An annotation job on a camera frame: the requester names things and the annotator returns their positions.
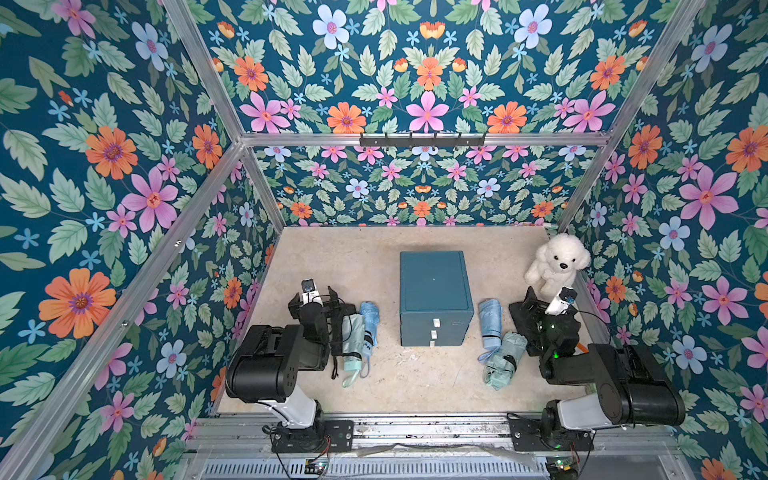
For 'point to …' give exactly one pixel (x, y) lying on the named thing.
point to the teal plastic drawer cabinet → (435, 300)
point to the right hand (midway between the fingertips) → (548, 290)
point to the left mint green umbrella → (353, 335)
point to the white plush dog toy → (557, 263)
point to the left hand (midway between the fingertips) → (315, 288)
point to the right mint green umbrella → (501, 365)
